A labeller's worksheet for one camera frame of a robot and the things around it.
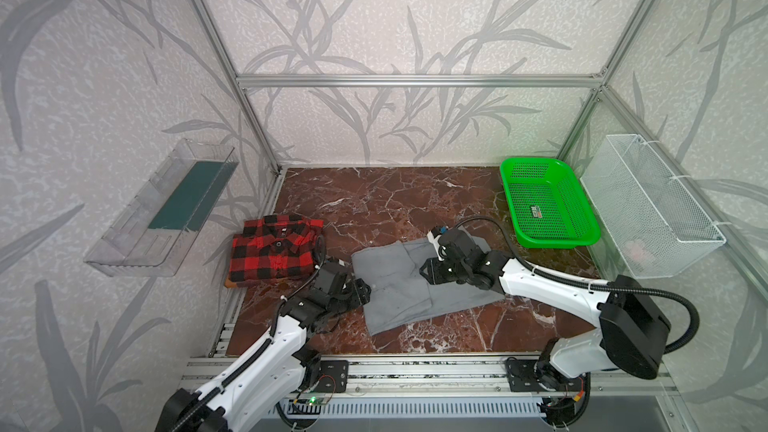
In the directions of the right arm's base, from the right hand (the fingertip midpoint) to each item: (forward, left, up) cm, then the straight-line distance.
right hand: (422, 262), depth 83 cm
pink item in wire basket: (-2, -53, +10) cm, 54 cm away
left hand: (-4, +16, -5) cm, 17 cm away
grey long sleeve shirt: (-5, +7, -8) cm, 11 cm away
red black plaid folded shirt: (+6, +45, -2) cm, 45 cm away
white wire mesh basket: (-3, -49, +23) cm, 54 cm away
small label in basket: (+24, -42, -10) cm, 50 cm away
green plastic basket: (+28, -48, -10) cm, 56 cm away
